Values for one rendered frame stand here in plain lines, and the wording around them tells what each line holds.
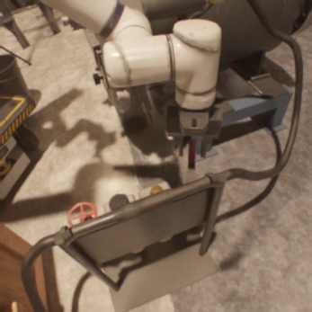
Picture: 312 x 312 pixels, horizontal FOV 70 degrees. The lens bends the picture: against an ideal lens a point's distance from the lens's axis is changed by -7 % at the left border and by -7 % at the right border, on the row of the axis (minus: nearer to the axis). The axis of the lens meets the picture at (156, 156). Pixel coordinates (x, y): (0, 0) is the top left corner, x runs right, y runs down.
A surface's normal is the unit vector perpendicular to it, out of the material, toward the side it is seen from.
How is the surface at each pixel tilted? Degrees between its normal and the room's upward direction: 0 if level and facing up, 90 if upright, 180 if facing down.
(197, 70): 92
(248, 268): 0
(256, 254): 0
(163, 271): 0
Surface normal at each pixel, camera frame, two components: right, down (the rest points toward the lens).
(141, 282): -0.07, -0.64
